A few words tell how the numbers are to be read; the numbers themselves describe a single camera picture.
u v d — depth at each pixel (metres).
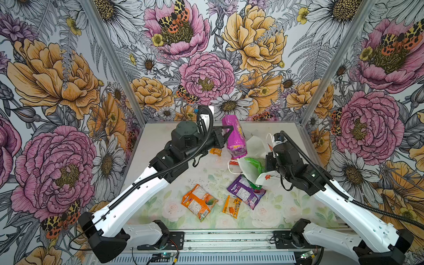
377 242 0.38
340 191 0.44
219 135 0.51
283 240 0.73
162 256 0.71
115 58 0.88
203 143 0.40
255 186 0.87
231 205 0.83
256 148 0.88
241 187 0.88
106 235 0.38
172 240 0.73
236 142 0.59
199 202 0.83
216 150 1.05
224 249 0.73
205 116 0.53
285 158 0.52
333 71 0.94
